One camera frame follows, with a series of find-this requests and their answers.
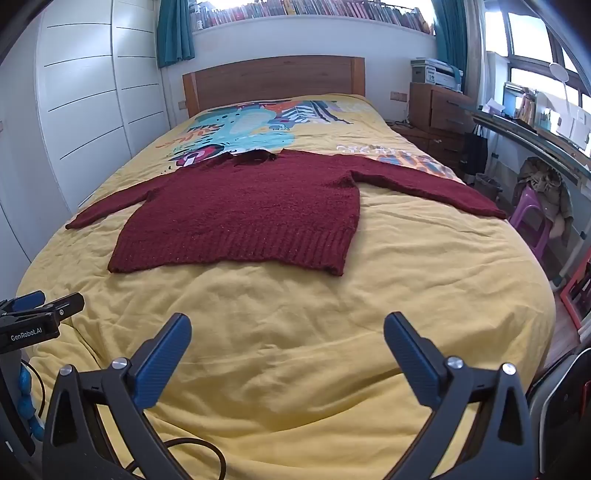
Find teal curtain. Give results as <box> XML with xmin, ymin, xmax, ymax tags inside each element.
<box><xmin>431</xmin><ymin>0</ymin><xmax>469</xmax><ymax>75</ymax></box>
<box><xmin>156</xmin><ymin>0</ymin><xmax>195</xmax><ymax>68</ymax></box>

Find red frame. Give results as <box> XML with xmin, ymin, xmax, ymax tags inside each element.
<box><xmin>560</xmin><ymin>262</ymin><xmax>591</xmax><ymax>329</ymax></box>

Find glass desk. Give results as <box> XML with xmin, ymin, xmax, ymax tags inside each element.
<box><xmin>472</xmin><ymin>104</ymin><xmax>591</xmax><ymax>186</ymax></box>

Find dark framed bay window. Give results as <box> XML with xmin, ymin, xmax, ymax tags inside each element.
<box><xmin>485</xmin><ymin>0</ymin><xmax>591</xmax><ymax>100</ymax></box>

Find blue coiled cable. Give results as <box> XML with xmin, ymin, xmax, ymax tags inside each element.
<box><xmin>16</xmin><ymin>364</ymin><xmax>46</xmax><ymax>441</ymax></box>

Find yellow printed blanket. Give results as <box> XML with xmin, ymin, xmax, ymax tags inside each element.
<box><xmin>16</xmin><ymin>93</ymin><xmax>557</xmax><ymax>480</ymax></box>

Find wooden headboard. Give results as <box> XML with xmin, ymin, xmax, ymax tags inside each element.
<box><xmin>182</xmin><ymin>56</ymin><xmax>365</xmax><ymax>117</ymax></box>

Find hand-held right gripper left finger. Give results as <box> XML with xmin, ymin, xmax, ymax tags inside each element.
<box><xmin>41</xmin><ymin>313</ymin><xmax>193</xmax><ymax>480</ymax></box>

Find black bag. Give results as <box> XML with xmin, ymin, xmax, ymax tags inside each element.
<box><xmin>462</xmin><ymin>124</ymin><xmax>489</xmax><ymax>175</ymax></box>

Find brown jacket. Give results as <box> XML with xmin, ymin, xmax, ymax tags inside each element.
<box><xmin>517</xmin><ymin>157</ymin><xmax>573</xmax><ymax>246</ymax></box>

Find row of books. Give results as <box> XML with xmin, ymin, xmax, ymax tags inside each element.
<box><xmin>190</xmin><ymin>0</ymin><xmax>435</xmax><ymax>35</ymax></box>

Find black cable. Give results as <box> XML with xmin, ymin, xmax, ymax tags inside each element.
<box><xmin>21</xmin><ymin>357</ymin><xmax>228</xmax><ymax>480</ymax></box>

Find dark red knit sweater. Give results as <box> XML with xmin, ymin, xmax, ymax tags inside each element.
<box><xmin>65</xmin><ymin>148</ymin><xmax>509</xmax><ymax>277</ymax></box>

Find wastebasket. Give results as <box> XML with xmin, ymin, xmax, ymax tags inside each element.
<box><xmin>475</xmin><ymin>173</ymin><xmax>504</xmax><ymax>202</ymax></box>

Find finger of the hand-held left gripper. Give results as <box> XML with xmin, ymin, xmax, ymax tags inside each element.
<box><xmin>41</xmin><ymin>292</ymin><xmax>86</xmax><ymax>324</ymax></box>
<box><xmin>0</xmin><ymin>291</ymin><xmax>46</xmax><ymax>316</ymax></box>

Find wooden dresser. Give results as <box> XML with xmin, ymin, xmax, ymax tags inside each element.
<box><xmin>392</xmin><ymin>82</ymin><xmax>476</xmax><ymax>172</ymax></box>

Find purple plastic stool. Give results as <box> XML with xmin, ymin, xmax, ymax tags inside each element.
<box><xmin>509</xmin><ymin>185</ymin><xmax>552</xmax><ymax>259</ymax></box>

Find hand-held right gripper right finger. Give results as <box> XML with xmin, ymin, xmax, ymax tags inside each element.
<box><xmin>384</xmin><ymin>312</ymin><xmax>539</xmax><ymax>480</ymax></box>

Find black chair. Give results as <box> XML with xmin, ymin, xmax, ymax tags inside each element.
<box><xmin>530</xmin><ymin>340</ymin><xmax>591</xmax><ymax>480</ymax></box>

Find white wardrobe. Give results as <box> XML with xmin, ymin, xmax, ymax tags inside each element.
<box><xmin>0</xmin><ymin>0</ymin><xmax>171</xmax><ymax>278</ymax></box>

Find white storage boxes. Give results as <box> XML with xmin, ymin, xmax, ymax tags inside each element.
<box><xmin>534</xmin><ymin>90</ymin><xmax>591</xmax><ymax>149</ymax></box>

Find white desk lamp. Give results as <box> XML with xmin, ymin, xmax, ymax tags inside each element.
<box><xmin>549</xmin><ymin>62</ymin><xmax>579</xmax><ymax>139</ymax></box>

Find white printer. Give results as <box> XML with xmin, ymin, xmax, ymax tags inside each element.
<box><xmin>411</xmin><ymin>58</ymin><xmax>464</xmax><ymax>92</ymax></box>

